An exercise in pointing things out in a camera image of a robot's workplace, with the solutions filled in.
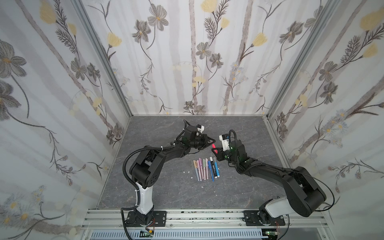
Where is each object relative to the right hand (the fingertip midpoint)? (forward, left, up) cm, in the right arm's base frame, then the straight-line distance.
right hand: (210, 145), depth 86 cm
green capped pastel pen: (-9, +2, -13) cm, 16 cm away
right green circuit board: (-41, -30, -11) cm, 52 cm away
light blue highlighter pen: (-7, -5, -13) cm, 16 cm away
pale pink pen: (-4, +1, -14) cm, 14 cm away
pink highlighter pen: (0, -2, -1) cm, 2 cm away
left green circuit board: (-43, +33, -17) cm, 56 cm away
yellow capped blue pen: (-6, +8, -14) cm, 17 cm away
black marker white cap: (-2, -2, -14) cm, 14 cm away
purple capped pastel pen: (-8, +4, -13) cm, 16 cm away
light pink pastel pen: (-7, +6, -14) cm, 17 cm away
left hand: (+5, -2, +2) cm, 5 cm away
